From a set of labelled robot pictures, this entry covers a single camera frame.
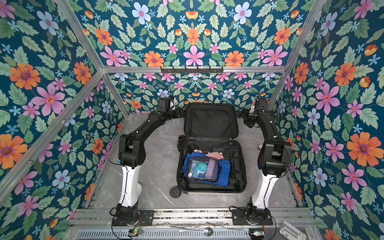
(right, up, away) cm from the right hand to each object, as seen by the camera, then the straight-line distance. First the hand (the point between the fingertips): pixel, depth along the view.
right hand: (241, 115), depth 95 cm
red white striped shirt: (-16, -25, -2) cm, 30 cm away
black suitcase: (-19, -7, +6) cm, 21 cm away
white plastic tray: (+16, -56, -27) cm, 65 cm away
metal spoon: (-23, -56, -27) cm, 66 cm away
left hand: (-38, +6, +3) cm, 38 cm away
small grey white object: (+13, -21, +3) cm, 25 cm away
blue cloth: (-12, -30, -11) cm, 34 cm away
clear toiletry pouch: (-25, -31, -11) cm, 42 cm away
